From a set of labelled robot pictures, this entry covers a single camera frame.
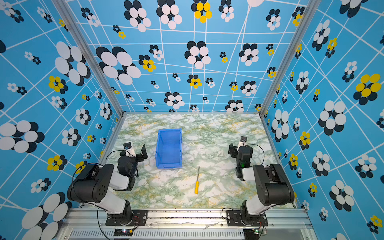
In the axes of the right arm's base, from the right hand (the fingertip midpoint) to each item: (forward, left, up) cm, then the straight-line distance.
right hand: (241, 144), depth 94 cm
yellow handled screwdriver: (-25, +28, -5) cm, 38 cm away
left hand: (-3, +65, +4) cm, 65 cm away
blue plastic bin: (-3, +47, -7) cm, 48 cm away
